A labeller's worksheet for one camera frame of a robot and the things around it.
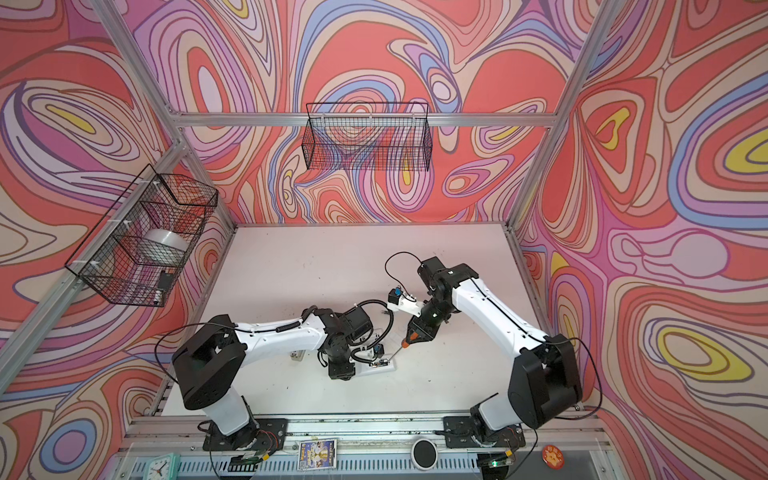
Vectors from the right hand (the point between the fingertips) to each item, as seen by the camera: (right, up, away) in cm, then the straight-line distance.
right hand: (417, 341), depth 77 cm
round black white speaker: (0, -23, -10) cm, 25 cm away
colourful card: (-25, -24, -8) cm, 36 cm away
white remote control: (-13, -8, +5) cm, 16 cm away
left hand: (-18, -9, +7) cm, 22 cm away
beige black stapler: (-34, -6, +8) cm, 35 cm away
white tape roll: (-62, +25, -7) cm, 67 cm away
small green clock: (-59, -26, -10) cm, 65 cm away
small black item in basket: (-63, +16, -4) cm, 65 cm away
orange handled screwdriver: (-3, -1, -1) cm, 3 cm away
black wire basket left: (-71, +23, -4) cm, 75 cm away
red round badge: (+32, -26, -7) cm, 41 cm away
